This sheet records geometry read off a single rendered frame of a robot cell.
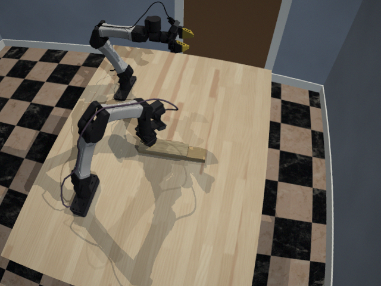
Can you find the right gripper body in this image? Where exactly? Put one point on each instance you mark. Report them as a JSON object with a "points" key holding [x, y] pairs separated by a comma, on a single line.
{"points": [[147, 135]]}

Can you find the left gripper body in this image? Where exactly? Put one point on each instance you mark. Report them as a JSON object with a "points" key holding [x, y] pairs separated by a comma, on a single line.
{"points": [[172, 44]]}

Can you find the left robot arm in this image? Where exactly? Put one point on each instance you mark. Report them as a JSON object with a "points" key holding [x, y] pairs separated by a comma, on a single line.
{"points": [[137, 33]]}

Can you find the light wooden slat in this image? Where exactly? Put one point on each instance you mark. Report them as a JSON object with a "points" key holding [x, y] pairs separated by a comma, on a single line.
{"points": [[166, 147]]}

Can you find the light wooden plank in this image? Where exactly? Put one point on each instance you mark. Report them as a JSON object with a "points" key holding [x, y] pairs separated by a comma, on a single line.
{"points": [[194, 154]]}

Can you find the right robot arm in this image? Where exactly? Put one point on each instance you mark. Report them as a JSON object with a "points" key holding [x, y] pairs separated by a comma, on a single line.
{"points": [[83, 181]]}

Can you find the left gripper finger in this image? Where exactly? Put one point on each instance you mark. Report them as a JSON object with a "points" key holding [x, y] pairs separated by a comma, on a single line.
{"points": [[184, 46], [187, 33]]}

